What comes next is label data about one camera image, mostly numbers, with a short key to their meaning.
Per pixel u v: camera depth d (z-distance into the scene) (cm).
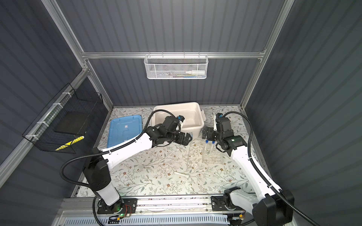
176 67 112
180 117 73
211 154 91
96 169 43
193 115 106
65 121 75
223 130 58
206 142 81
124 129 105
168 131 62
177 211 74
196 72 87
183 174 83
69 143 66
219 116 70
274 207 37
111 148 49
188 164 89
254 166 45
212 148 87
